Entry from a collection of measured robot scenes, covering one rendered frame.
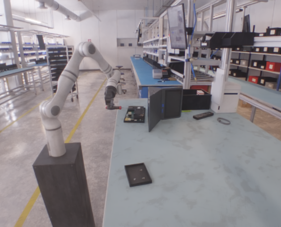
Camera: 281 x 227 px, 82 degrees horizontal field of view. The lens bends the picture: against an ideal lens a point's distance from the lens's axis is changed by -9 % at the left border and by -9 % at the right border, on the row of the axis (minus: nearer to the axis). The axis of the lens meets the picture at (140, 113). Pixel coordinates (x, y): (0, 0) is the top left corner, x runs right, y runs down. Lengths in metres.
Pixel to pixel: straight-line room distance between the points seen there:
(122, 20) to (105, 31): 1.27
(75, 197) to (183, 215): 0.80
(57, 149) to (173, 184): 0.72
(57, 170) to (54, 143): 0.16
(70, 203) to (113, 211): 0.72
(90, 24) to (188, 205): 12.24
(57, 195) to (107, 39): 11.51
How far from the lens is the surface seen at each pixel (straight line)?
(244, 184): 0.75
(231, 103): 1.42
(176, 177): 0.70
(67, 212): 1.35
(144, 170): 0.72
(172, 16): 2.38
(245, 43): 1.18
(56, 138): 1.10
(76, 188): 1.19
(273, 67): 5.48
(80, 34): 12.60
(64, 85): 1.05
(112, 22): 12.35
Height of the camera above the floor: 1.45
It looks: 20 degrees down
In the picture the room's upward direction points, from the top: straight up
